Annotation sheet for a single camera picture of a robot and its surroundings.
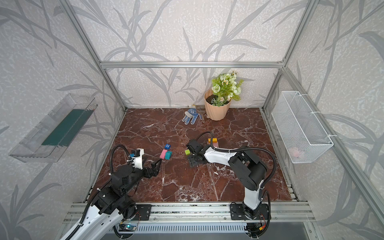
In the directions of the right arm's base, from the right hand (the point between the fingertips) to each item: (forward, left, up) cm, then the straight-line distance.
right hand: (195, 154), depth 94 cm
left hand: (-8, +19, +16) cm, 26 cm away
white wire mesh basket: (-9, -47, +34) cm, 59 cm away
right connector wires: (-38, -30, -2) cm, 48 cm away
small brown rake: (+37, -3, +2) cm, 38 cm away
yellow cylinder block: (+10, -13, +2) cm, 16 cm away
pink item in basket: (-8, -50, +20) cm, 54 cm away
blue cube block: (+5, +18, +1) cm, 19 cm away
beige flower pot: (+28, -13, +8) cm, 32 cm away
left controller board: (-38, +32, -1) cm, 49 cm away
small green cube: (+2, +5, 0) cm, 5 cm away
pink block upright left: (0, +21, 0) cm, 21 cm away
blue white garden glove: (+33, +4, 0) cm, 33 cm away
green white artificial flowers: (+35, -19, +25) cm, 47 cm away
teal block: (0, +17, 0) cm, 17 cm away
